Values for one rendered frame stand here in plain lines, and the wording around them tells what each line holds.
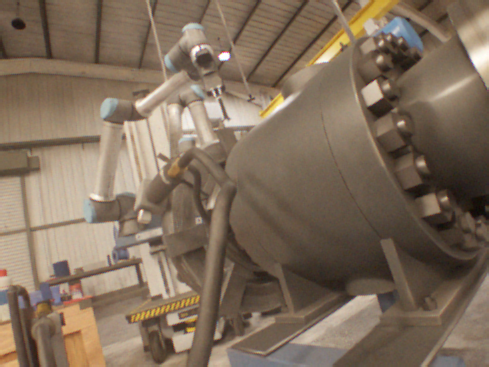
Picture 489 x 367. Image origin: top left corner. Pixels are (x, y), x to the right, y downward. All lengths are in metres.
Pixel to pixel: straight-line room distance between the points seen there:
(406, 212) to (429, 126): 0.17
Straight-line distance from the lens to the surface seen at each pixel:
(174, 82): 1.48
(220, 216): 0.46
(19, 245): 9.64
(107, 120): 1.70
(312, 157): 0.59
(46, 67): 11.81
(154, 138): 2.26
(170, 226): 1.06
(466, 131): 0.60
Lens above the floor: 0.49
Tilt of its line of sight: 12 degrees up
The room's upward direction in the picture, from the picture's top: 18 degrees counter-clockwise
